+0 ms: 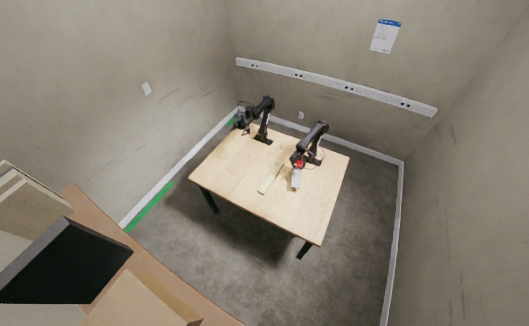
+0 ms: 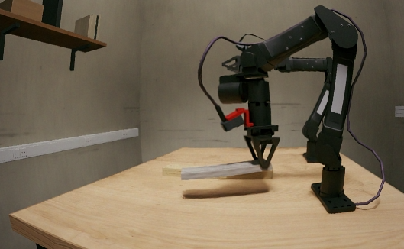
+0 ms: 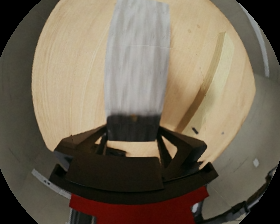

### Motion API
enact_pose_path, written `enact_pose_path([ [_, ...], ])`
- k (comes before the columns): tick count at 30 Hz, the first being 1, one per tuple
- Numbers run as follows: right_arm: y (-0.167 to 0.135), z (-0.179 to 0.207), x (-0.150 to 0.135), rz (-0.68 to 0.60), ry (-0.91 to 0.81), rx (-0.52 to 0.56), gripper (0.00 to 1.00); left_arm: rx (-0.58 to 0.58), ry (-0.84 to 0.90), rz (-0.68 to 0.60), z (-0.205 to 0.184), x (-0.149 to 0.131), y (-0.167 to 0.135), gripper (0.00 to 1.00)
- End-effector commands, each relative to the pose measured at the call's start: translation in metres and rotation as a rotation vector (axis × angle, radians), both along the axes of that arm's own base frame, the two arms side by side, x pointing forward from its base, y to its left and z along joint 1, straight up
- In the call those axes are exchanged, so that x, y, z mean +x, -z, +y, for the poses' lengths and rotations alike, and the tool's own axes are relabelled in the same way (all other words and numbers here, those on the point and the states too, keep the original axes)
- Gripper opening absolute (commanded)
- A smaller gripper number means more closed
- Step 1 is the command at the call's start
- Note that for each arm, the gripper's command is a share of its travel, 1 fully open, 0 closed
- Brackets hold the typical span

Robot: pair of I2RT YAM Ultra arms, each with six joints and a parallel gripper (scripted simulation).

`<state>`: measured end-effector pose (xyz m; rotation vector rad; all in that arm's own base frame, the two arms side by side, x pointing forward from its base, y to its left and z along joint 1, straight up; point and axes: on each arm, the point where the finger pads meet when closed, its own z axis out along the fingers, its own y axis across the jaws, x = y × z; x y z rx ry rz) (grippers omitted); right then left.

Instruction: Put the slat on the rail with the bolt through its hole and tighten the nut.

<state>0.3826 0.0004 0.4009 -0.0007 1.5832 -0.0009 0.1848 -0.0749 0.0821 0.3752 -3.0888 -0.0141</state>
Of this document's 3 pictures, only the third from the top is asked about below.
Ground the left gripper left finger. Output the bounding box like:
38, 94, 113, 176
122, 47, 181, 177
58, 124, 108, 155

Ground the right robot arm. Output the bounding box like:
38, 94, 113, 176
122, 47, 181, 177
191, 192, 260, 224

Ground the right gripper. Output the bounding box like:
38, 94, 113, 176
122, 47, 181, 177
257, 165, 278, 200

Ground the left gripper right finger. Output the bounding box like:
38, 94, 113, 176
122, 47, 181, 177
156, 125, 207, 180

